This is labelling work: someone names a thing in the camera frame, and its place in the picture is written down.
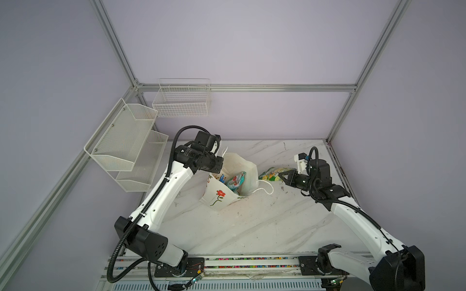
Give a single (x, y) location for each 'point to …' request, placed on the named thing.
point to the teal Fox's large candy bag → (235, 181)
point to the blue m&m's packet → (222, 178)
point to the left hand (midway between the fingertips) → (215, 165)
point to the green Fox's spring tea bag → (272, 174)
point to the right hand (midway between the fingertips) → (278, 174)
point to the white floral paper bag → (218, 197)
